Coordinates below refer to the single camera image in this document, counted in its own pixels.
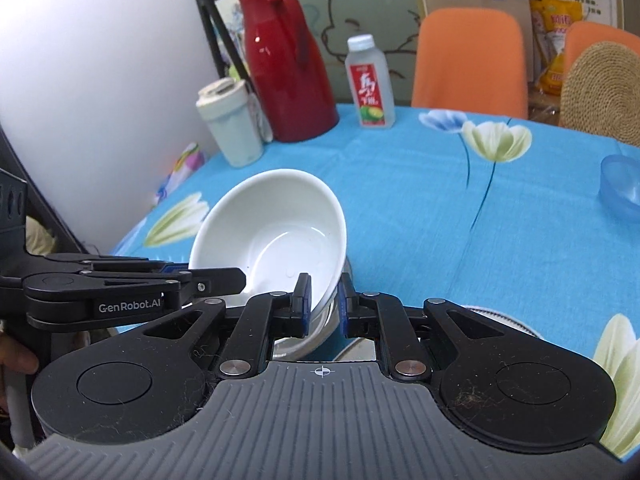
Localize person's left hand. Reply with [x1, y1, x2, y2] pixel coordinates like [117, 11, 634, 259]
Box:
[0, 334, 40, 377]

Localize blue floral tablecloth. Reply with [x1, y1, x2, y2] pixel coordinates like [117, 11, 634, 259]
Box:
[107, 102, 640, 461]

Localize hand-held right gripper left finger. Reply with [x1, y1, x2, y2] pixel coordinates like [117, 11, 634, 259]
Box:
[87, 272, 314, 379]

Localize frosted glass door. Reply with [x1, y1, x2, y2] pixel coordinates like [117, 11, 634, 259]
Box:
[270, 0, 426, 107]

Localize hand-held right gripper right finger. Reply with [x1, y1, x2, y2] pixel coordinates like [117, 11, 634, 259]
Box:
[337, 277, 576, 379]

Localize red thermos jug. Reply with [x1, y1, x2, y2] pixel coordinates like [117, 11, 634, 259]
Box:
[236, 0, 341, 143]

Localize white tumbler cup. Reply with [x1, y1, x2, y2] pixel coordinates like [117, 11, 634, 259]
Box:
[196, 78, 264, 167]

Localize juice bottle with red label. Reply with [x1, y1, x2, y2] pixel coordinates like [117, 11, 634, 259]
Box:
[345, 35, 396, 128]

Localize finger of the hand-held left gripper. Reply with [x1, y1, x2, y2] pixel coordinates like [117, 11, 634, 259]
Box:
[45, 255, 192, 277]
[75, 266, 248, 307]

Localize blue translucent plastic bowl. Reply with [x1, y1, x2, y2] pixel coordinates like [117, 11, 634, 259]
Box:
[598, 155, 640, 218]

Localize black stand pole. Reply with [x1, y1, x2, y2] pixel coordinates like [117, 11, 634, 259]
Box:
[185, 0, 251, 82]

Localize white ceramic bowl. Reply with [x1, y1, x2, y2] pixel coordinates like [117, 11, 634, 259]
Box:
[189, 169, 347, 361]

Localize pink floral cloth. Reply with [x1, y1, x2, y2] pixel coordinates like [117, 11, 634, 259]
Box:
[155, 142, 207, 203]

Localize round woven straw cushion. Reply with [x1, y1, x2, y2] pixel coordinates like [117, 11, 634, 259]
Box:
[559, 41, 640, 148]

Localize beige cloth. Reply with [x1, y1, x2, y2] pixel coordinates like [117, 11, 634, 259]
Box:
[25, 215, 91, 257]

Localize orange chair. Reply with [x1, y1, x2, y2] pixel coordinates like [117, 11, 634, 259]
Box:
[411, 8, 529, 120]
[562, 21, 640, 61]

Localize yellow snack bag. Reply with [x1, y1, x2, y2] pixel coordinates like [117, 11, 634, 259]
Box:
[530, 0, 586, 96]

